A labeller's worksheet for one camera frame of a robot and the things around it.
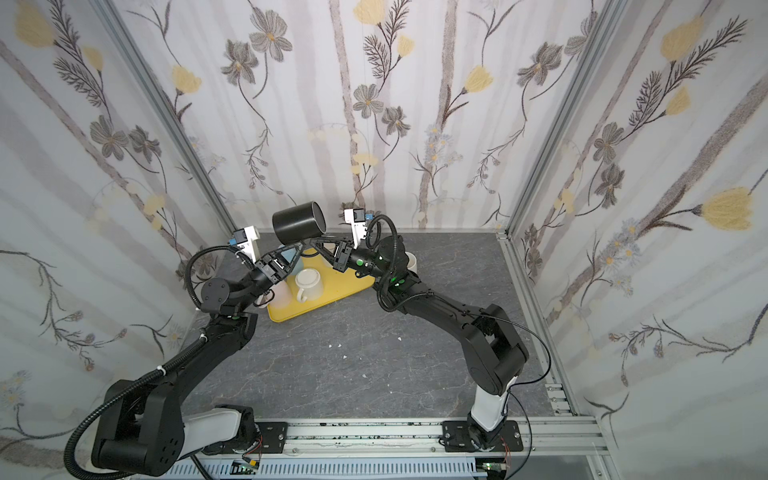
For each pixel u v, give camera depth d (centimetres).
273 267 63
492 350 47
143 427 41
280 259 67
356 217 65
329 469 70
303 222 64
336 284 104
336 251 65
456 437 73
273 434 74
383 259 59
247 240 64
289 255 66
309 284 96
